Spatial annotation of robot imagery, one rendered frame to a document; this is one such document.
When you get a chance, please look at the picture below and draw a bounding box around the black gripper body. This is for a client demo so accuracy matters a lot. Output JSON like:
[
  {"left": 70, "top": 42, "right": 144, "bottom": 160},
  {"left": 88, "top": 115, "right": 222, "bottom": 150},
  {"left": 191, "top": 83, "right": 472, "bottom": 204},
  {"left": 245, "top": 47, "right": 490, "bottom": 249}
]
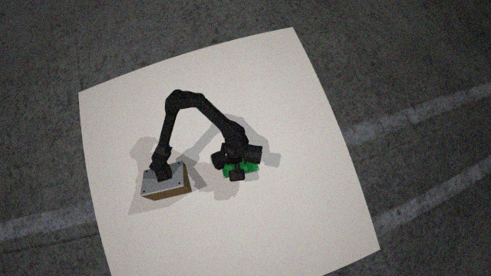
[{"left": 227, "top": 156, "right": 245, "bottom": 182}]

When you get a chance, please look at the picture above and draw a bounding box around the green circuit board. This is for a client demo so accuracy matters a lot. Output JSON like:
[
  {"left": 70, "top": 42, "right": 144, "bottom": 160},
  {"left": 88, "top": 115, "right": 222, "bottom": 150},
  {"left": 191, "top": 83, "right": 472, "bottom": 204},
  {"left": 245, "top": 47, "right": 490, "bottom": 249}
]
[{"left": 222, "top": 159, "right": 259, "bottom": 178}]

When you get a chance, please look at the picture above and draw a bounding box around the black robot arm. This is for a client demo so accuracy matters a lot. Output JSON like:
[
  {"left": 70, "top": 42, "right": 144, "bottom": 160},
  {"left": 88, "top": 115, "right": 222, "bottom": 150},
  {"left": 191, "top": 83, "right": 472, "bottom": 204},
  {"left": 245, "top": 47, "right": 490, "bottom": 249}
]
[{"left": 149, "top": 90, "right": 262, "bottom": 182}]

